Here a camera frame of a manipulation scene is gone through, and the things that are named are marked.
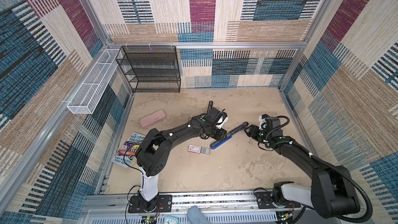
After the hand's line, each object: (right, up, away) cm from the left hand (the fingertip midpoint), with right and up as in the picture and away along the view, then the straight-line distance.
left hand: (224, 134), depth 87 cm
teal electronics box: (-26, -33, -19) cm, 46 cm away
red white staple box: (-16, -9, +2) cm, 19 cm away
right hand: (+14, 0, +2) cm, 14 cm away
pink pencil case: (-44, +7, +15) cm, 47 cm away
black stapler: (-7, +15, +21) cm, 27 cm away
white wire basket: (-79, +25, +7) cm, 83 cm away
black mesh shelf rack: (-48, +41, +24) cm, 68 cm away
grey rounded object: (-15, -32, -19) cm, 40 cm away
